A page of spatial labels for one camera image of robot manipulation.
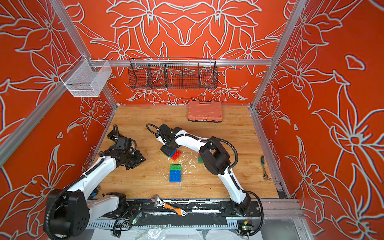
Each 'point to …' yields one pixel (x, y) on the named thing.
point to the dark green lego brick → (200, 160)
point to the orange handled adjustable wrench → (158, 202)
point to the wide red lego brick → (199, 155)
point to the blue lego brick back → (171, 154)
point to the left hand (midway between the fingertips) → (144, 158)
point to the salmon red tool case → (203, 111)
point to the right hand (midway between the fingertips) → (168, 148)
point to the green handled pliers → (265, 176)
